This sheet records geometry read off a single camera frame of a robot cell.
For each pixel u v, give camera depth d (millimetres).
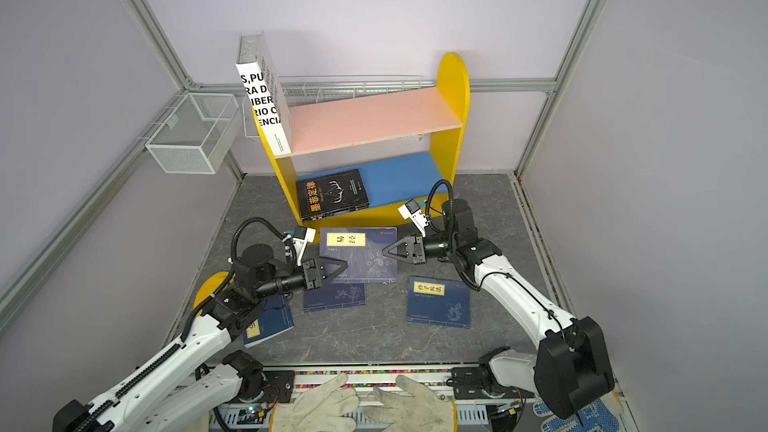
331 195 921
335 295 887
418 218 680
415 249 649
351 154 1192
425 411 706
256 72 542
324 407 708
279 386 738
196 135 990
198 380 579
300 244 667
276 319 840
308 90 925
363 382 754
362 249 694
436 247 656
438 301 881
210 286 869
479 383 728
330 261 689
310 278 620
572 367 400
